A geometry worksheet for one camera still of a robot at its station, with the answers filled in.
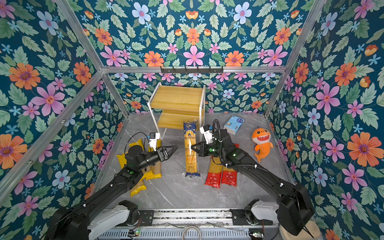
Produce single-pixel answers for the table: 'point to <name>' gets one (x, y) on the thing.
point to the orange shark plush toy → (261, 137)
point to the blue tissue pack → (234, 124)
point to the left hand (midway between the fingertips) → (176, 146)
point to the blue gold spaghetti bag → (190, 138)
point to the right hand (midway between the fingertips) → (191, 146)
